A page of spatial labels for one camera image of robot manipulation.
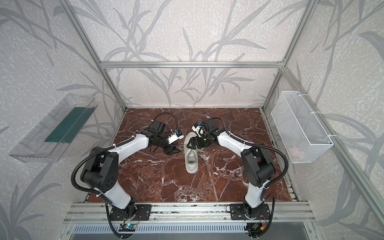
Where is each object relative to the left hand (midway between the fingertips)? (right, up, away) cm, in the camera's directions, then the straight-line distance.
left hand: (179, 141), depth 90 cm
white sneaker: (+8, -8, -3) cm, 11 cm away
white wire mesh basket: (+56, +6, -29) cm, 63 cm away
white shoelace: (+14, -8, +6) cm, 17 cm away
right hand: (+9, +1, -1) cm, 9 cm away
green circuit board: (-22, -39, -18) cm, 49 cm away
